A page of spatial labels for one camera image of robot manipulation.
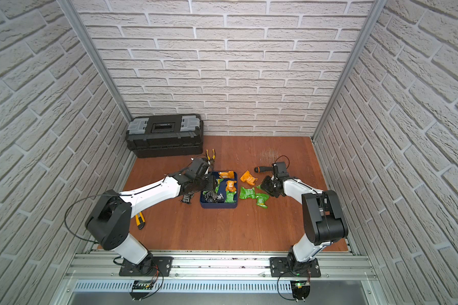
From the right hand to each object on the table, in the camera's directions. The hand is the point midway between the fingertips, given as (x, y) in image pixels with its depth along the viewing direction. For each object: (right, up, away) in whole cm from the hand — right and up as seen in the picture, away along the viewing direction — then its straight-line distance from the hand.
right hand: (265, 186), depth 95 cm
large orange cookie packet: (-9, +4, +5) cm, 11 cm away
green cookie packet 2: (-10, -3, -2) cm, 11 cm away
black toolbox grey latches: (-52, +26, +2) cm, 59 cm away
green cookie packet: (-2, -6, -3) cm, 7 cm away
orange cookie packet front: (-18, 0, -1) cm, 18 cm away
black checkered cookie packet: (-39, -5, -4) cm, 40 cm away
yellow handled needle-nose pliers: (-31, +14, +15) cm, 37 cm away
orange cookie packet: (-19, +6, +2) cm, 20 cm away
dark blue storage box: (-18, -5, -4) cm, 19 cm away
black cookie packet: (-27, -5, -5) cm, 28 cm away
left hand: (-24, +4, -7) cm, 25 cm away
